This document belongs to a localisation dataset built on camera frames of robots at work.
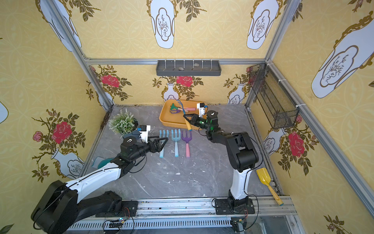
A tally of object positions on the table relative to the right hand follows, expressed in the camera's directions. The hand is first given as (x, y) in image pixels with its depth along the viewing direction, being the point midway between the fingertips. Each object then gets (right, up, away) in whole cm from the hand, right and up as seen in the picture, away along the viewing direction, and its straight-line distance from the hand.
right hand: (183, 118), depth 88 cm
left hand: (-10, -11, -8) cm, 17 cm away
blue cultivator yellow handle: (+3, -3, -1) cm, 5 cm away
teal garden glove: (-51, -27, +1) cm, 58 cm away
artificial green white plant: (-35, -3, -3) cm, 36 cm away
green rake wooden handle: (-9, +9, +29) cm, 32 cm away
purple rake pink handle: (+3, -15, +12) cm, 19 cm away
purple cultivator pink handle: (+2, +7, +33) cm, 34 cm away
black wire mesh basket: (+55, +4, -6) cm, 56 cm away
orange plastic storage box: (-6, -2, +20) cm, 21 cm away
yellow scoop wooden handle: (+48, -35, -5) cm, 59 cm away
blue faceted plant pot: (-30, -9, +1) cm, 31 cm away
